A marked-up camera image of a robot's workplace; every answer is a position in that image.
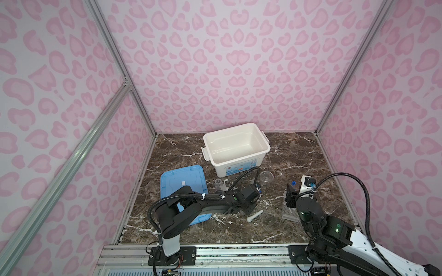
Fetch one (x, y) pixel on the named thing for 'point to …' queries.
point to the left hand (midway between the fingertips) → (253, 200)
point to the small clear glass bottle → (218, 183)
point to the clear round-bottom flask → (266, 177)
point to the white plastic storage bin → (235, 150)
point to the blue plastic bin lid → (172, 183)
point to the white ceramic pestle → (249, 219)
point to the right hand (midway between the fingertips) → (291, 185)
